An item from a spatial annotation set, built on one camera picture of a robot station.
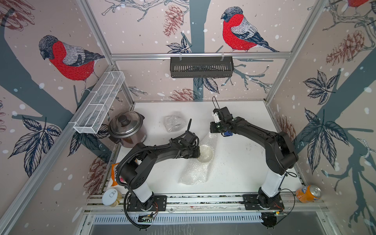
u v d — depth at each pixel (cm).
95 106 76
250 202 73
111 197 71
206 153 87
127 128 85
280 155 49
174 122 98
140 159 51
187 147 71
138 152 46
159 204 73
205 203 75
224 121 74
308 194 68
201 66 104
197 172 83
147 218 71
